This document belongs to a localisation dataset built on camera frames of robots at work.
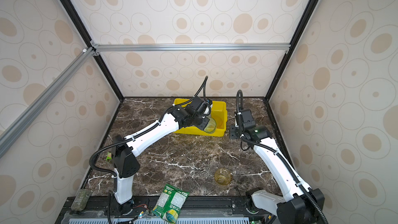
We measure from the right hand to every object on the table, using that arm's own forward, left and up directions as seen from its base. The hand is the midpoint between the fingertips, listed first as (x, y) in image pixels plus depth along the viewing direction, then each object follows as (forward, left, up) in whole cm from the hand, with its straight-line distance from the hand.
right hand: (235, 129), depth 79 cm
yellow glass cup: (-18, +7, -18) cm, 26 cm away
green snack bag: (-30, +33, -16) cm, 48 cm away
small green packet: (-6, +72, -17) cm, 74 cm away
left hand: (+5, +14, +3) cm, 15 cm away
